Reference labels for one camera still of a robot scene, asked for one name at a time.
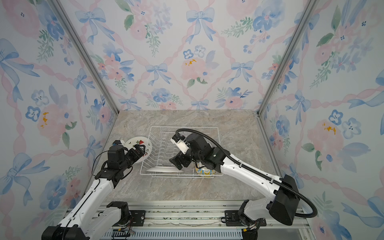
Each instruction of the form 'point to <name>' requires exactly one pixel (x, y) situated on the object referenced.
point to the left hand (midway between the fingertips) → (140, 148)
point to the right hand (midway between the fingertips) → (176, 152)
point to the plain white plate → (165, 169)
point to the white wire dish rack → (159, 149)
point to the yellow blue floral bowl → (204, 172)
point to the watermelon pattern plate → (132, 141)
